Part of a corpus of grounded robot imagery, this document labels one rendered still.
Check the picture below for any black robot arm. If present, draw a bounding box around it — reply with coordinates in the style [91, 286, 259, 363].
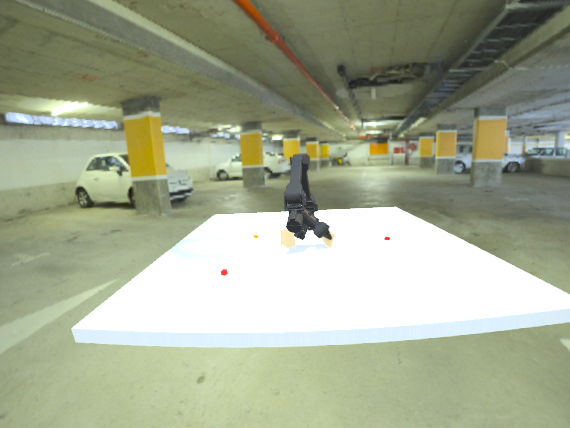
[284, 153, 318, 240]

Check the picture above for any light wooden triangular block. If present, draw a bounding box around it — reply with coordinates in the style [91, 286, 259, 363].
[280, 229, 296, 247]
[322, 231, 335, 248]

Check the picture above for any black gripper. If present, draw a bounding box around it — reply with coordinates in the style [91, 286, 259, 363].
[302, 210, 333, 240]

